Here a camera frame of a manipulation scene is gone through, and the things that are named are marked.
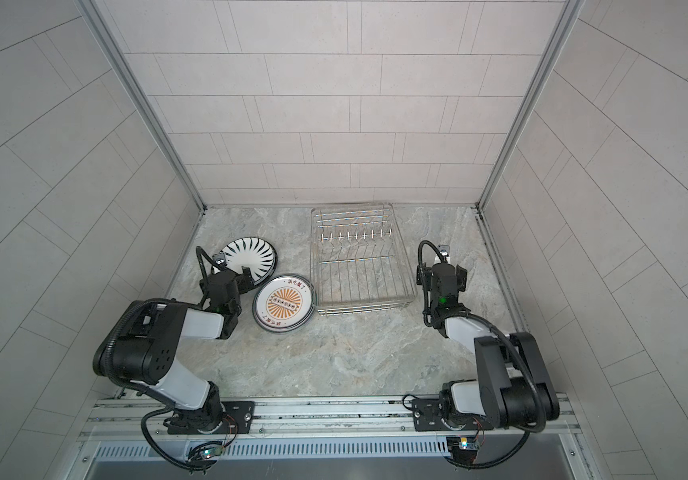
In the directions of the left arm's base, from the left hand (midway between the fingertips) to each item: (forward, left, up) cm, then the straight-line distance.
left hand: (235, 263), depth 93 cm
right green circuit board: (-47, -64, -5) cm, 79 cm away
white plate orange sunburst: (-12, -17, -2) cm, 21 cm away
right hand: (-1, -64, +2) cm, 64 cm away
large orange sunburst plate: (-12, -17, -2) cm, 21 cm away
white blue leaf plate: (+6, -4, -3) cm, 8 cm away
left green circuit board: (-48, -7, -1) cm, 48 cm away
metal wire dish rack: (+4, -39, -4) cm, 40 cm away
